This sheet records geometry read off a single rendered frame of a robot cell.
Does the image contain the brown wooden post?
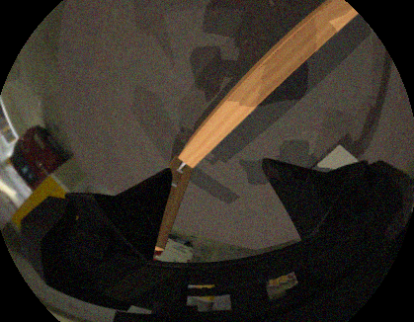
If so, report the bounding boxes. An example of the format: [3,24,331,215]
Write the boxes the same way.
[155,154,194,251]

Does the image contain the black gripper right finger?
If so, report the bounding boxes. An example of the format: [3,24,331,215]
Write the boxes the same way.
[262,157,367,240]

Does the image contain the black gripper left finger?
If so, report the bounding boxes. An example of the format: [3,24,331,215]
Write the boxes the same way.
[64,168,172,261]

